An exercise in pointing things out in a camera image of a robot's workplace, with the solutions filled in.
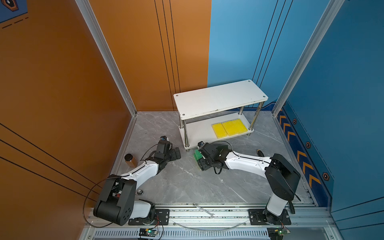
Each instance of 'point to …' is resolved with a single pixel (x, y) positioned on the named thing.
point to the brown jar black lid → (130, 160)
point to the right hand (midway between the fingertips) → (202, 161)
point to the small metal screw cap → (140, 192)
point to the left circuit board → (147, 232)
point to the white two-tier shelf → (218, 113)
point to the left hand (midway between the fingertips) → (173, 150)
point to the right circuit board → (276, 233)
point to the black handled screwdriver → (260, 153)
